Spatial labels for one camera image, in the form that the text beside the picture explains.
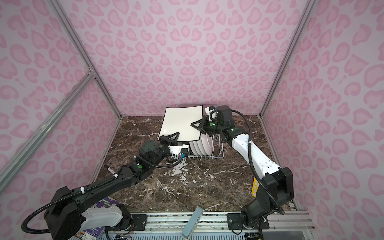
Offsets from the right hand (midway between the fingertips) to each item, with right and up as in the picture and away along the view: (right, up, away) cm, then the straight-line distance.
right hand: (192, 124), depth 74 cm
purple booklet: (-44, -50, -5) cm, 67 cm away
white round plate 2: (+8, -10, +15) cm, 20 cm away
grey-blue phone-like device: (0, -47, -2) cm, 47 cm away
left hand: (-8, -2, -1) cm, 8 cm away
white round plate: (+5, -13, +12) cm, 18 cm away
